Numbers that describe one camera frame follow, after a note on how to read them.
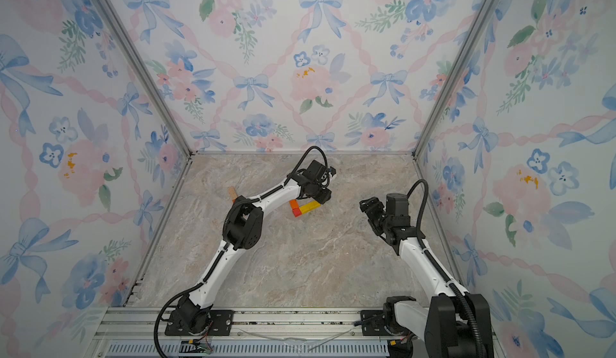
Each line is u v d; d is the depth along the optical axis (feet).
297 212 3.23
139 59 2.82
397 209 2.14
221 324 2.40
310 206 3.29
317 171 2.78
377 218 2.41
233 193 3.43
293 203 3.20
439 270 1.55
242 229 2.11
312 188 2.67
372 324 2.40
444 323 1.41
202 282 2.10
